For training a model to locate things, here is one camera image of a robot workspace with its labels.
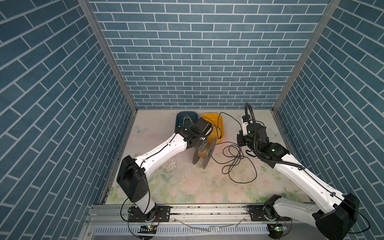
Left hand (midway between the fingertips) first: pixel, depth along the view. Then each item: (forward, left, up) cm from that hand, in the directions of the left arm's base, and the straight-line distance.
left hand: (201, 142), depth 82 cm
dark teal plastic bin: (+30, +11, -14) cm, 35 cm away
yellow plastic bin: (+27, -12, -11) cm, 32 cm away
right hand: (+2, -20, +9) cm, 22 cm away
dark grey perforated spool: (-4, -3, -6) cm, 8 cm away
